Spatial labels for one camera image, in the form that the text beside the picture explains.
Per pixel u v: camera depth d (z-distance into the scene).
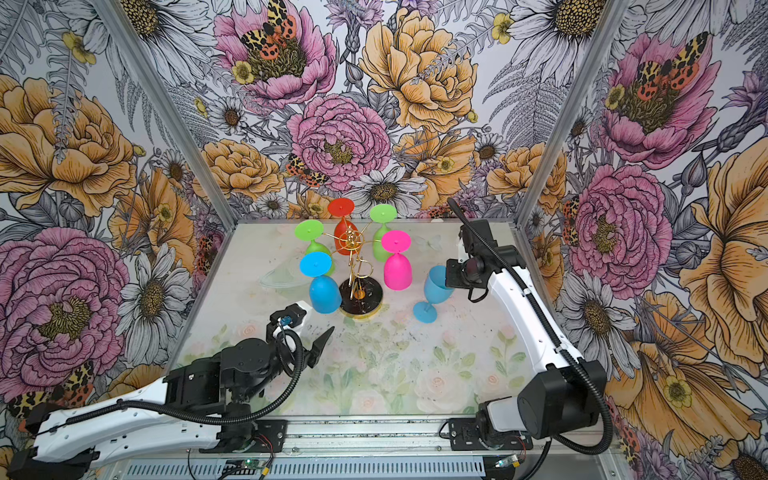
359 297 0.98
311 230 0.78
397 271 0.83
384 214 0.82
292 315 0.53
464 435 0.74
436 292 0.79
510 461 0.71
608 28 0.74
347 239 0.77
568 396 0.41
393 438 0.76
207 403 0.47
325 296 0.77
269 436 0.73
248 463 0.71
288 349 0.57
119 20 0.72
